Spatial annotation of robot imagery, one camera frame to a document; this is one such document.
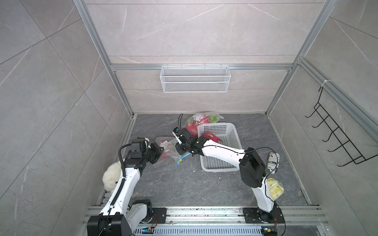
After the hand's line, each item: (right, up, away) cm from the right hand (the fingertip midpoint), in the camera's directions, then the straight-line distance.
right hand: (179, 144), depth 89 cm
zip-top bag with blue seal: (-5, -4, -7) cm, 10 cm away
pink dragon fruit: (+21, +4, +2) cm, 21 cm away
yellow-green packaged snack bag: (+55, -24, -8) cm, 60 cm away
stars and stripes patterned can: (+59, -11, +1) cm, 60 cm away
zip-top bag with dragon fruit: (+8, +14, +11) cm, 19 cm away
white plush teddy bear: (-29, -12, -22) cm, 38 cm away
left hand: (-7, +1, -7) cm, 10 cm away
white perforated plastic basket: (+32, +5, +16) cm, 36 cm away
